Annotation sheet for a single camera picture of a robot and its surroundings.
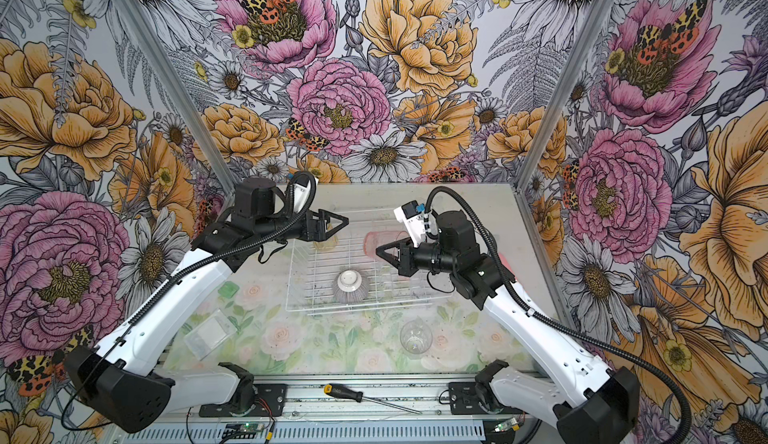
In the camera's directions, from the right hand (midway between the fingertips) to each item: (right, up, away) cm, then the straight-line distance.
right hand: (380, 261), depth 67 cm
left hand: (-10, +7, +4) cm, 13 cm away
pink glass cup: (-1, +4, +6) cm, 8 cm away
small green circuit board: (-33, -40, +4) cm, 52 cm away
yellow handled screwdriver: (-6, -34, +7) cm, 35 cm away
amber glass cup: (-18, +1, +29) cm, 34 cm away
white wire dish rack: (-23, -8, +29) cm, 38 cm away
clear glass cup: (+9, -24, +18) cm, 31 cm away
